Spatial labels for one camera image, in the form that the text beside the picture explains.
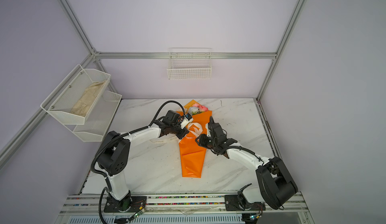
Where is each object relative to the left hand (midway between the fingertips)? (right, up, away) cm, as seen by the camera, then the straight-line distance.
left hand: (186, 131), depth 92 cm
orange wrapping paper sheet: (+4, -13, -5) cm, 14 cm away
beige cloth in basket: (-52, +15, -16) cm, 57 cm away
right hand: (+6, -4, -7) cm, 10 cm away
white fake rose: (+4, +14, +14) cm, 20 cm away
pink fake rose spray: (+10, +15, +16) cm, 24 cm away
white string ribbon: (+2, +3, -2) cm, 4 cm away
